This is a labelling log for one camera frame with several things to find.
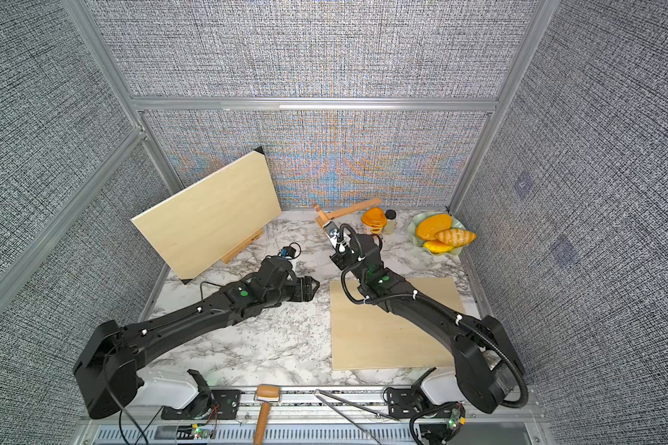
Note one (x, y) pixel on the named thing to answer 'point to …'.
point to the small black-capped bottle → (391, 216)
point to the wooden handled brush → (264, 394)
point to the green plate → (414, 237)
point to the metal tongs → (375, 413)
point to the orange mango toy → (431, 224)
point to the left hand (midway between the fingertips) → (317, 284)
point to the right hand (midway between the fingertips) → (338, 226)
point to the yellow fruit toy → (436, 247)
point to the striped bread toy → (455, 236)
